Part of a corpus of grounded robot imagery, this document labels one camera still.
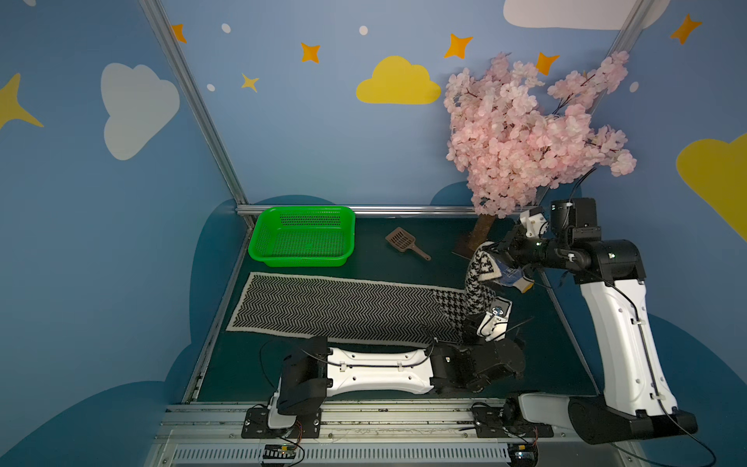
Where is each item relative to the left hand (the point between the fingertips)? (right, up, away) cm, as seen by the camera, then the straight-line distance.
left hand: (505, 321), depth 66 cm
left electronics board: (-55, -36, +8) cm, 66 cm away
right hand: (-3, +18, +1) cm, 18 cm away
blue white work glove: (+21, +6, +39) cm, 44 cm away
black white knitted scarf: (-37, -4, +30) cm, 48 cm away
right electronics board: (+8, -36, +8) cm, 38 cm away
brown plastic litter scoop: (-19, +20, +50) cm, 57 cm away
